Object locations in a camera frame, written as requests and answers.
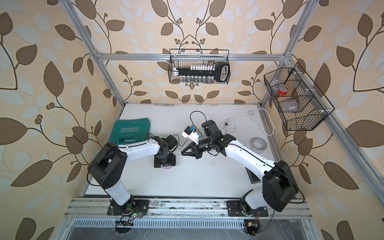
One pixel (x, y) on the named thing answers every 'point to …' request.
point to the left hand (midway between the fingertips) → (168, 164)
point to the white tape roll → (258, 145)
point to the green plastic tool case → (130, 131)
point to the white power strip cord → (230, 127)
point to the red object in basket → (281, 93)
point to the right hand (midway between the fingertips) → (183, 153)
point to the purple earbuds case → (167, 167)
